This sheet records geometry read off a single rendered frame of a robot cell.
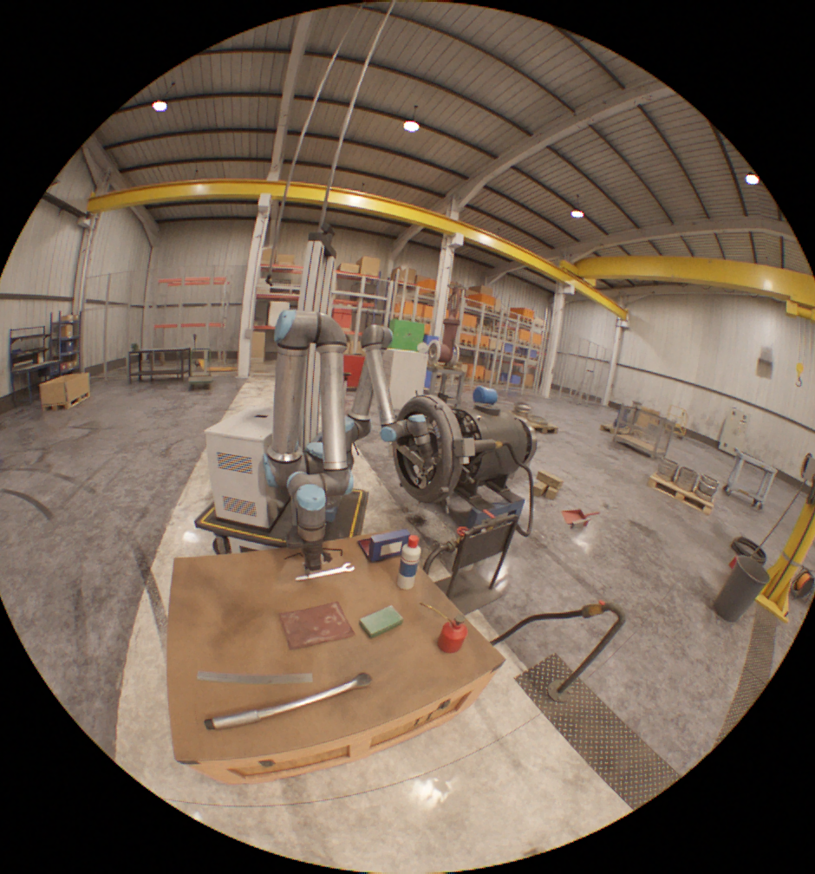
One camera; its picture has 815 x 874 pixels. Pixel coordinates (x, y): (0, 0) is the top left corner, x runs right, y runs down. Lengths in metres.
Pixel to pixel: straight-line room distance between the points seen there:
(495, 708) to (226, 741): 1.06
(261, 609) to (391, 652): 0.44
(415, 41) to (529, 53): 2.27
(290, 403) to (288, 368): 0.13
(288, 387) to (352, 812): 1.56
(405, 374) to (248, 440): 4.73
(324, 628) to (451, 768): 0.77
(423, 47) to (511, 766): 9.25
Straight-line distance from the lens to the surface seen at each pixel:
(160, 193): 10.54
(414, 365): 5.94
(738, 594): 2.85
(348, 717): 0.89
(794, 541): 3.67
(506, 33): 8.00
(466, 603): 1.82
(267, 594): 1.14
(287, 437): 1.21
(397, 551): 1.27
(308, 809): 1.32
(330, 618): 1.04
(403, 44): 8.22
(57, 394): 7.45
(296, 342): 1.07
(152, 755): 1.51
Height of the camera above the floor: 1.31
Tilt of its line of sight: 18 degrees down
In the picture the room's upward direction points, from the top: 8 degrees clockwise
